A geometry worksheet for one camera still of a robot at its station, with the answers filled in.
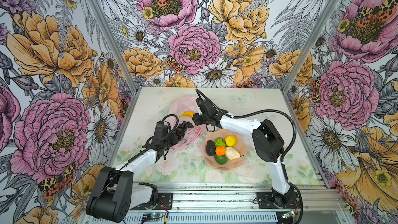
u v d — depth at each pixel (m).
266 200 0.73
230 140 0.87
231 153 0.83
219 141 0.87
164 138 0.64
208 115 0.75
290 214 0.71
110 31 0.89
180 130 0.94
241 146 0.87
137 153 0.54
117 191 0.42
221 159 0.81
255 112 0.59
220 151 0.81
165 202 0.74
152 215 0.71
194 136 0.92
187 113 1.05
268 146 0.53
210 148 0.85
